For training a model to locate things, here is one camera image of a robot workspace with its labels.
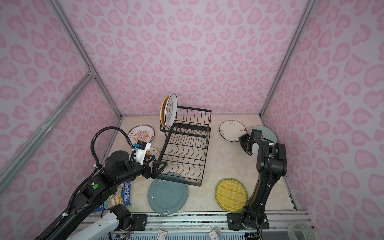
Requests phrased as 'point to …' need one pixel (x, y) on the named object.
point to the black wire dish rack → (185, 149)
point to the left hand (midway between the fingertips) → (160, 158)
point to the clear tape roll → (308, 232)
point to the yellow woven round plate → (231, 195)
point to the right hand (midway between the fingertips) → (240, 135)
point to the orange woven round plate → (162, 112)
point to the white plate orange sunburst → (143, 132)
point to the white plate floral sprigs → (231, 130)
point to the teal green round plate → (167, 197)
